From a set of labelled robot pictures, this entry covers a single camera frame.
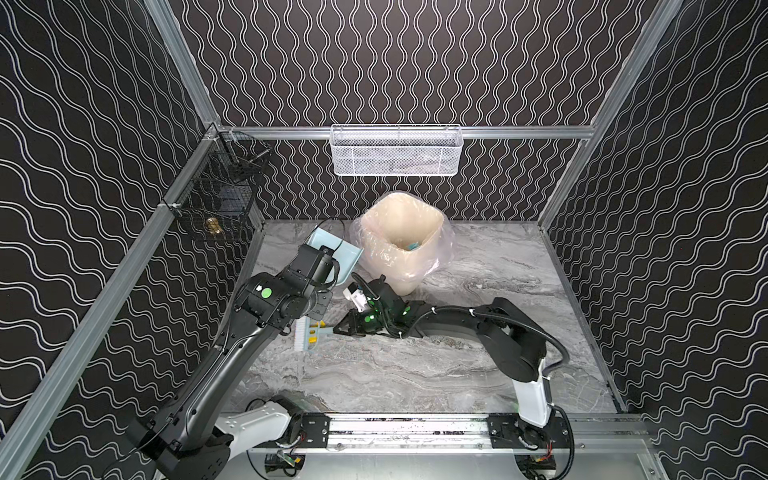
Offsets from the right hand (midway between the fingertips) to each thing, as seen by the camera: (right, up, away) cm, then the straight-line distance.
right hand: (335, 333), depth 82 cm
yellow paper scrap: (-7, -3, +4) cm, 9 cm away
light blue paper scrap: (+21, +24, -2) cm, 32 cm away
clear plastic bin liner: (+31, +21, +6) cm, 38 cm away
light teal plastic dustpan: (+4, +22, -9) cm, 24 cm away
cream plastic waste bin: (+19, +29, +23) cm, 41 cm away
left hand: (-2, +13, -13) cm, 18 cm away
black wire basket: (-39, +38, +10) cm, 55 cm away
